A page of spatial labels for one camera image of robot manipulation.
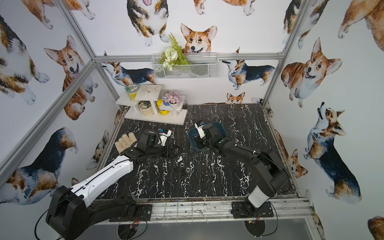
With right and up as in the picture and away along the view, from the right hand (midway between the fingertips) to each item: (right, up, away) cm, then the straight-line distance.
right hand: (200, 132), depth 89 cm
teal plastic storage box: (-6, -3, +16) cm, 17 cm away
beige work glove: (-50, -7, +11) cm, 52 cm away
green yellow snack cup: (-45, +27, +9) cm, 53 cm away
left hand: (-13, -6, -9) cm, 17 cm away
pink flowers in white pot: (-17, +21, +1) cm, 27 cm away
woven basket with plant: (-40, +16, +21) cm, 48 cm away
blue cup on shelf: (-23, +20, +6) cm, 31 cm away
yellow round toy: (-29, +19, +15) cm, 37 cm away
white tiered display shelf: (-33, +22, +7) cm, 41 cm away
